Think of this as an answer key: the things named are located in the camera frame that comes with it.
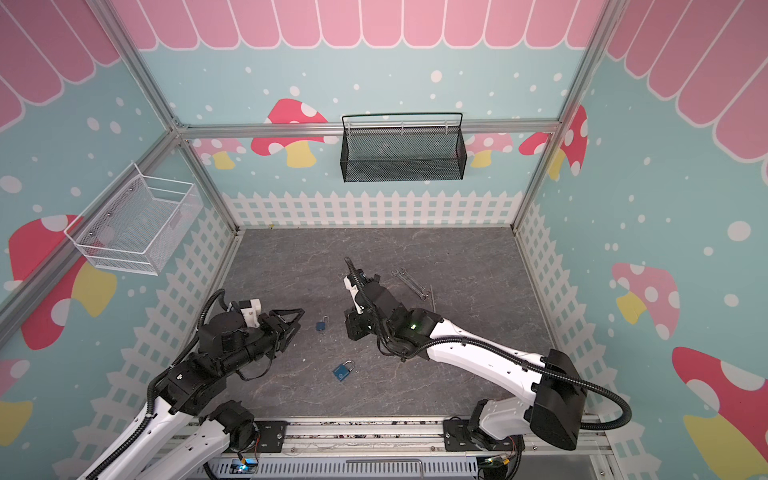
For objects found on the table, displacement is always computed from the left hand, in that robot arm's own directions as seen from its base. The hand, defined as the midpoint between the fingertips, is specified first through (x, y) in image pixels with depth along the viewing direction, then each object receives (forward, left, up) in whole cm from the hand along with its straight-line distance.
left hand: (305, 323), depth 71 cm
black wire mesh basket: (+54, -23, +14) cm, 61 cm away
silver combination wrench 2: (+31, -25, -20) cm, 44 cm away
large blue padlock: (-5, -7, -21) cm, 22 cm away
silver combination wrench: (+20, -31, -20) cm, 42 cm away
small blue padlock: (+10, +2, -22) cm, 24 cm away
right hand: (+3, -9, 0) cm, 9 cm away
